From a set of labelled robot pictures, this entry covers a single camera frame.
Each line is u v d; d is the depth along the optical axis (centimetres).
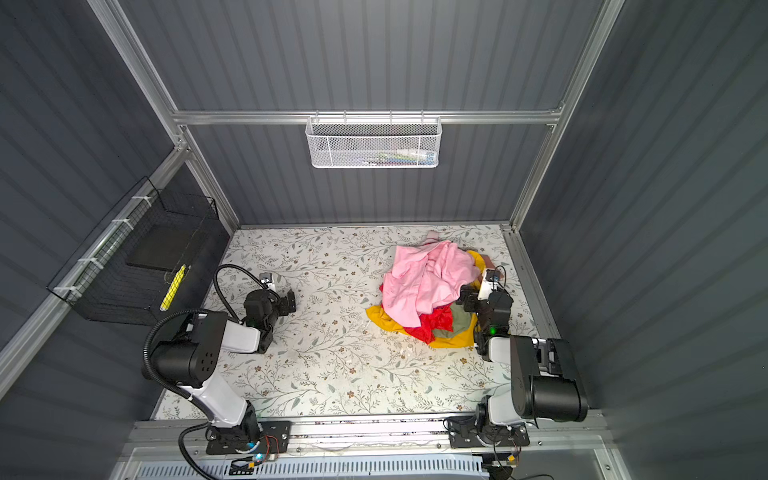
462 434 73
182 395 50
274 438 72
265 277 85
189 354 48
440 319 89
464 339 87
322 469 77
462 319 87
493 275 76
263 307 76
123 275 71
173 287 70
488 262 104
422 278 89
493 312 68
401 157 91
